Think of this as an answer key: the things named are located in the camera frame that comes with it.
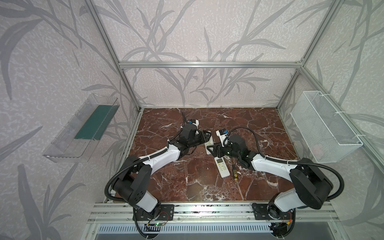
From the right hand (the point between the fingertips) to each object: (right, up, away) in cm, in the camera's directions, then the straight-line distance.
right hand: (210, 141), depth 85 cm
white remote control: (0, -1, -2) cm, 2 cm away
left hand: (0, +6, 0) cm, 6 cm away
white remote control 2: (+7, -16, +3) cm, 17 cm away
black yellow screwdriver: (+15, -19, +1) cm, 24 cm away
